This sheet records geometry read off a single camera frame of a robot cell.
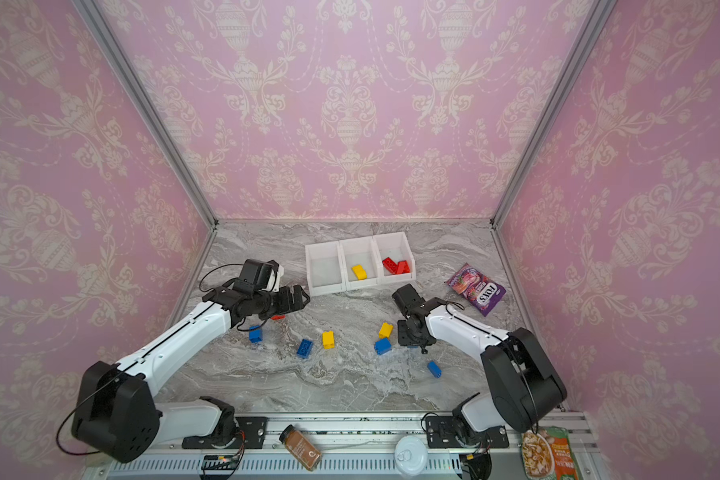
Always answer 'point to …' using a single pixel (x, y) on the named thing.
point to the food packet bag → (547, 454)
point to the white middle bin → (359, 261)
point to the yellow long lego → (359, 272)
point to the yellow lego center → (328, 339)
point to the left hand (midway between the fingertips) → (299, 303)
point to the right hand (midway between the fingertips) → (411, 337)
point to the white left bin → (325, 268)
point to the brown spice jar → (300, 447)
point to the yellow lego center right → (385, 330)
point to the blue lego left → (255, 335)
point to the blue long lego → (305, 348)
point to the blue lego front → (434, 368)
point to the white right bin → (392, 257)
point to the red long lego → (390, 265)
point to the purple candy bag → (479, 289)
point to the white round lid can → (410, 456)
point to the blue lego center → (382, 346)
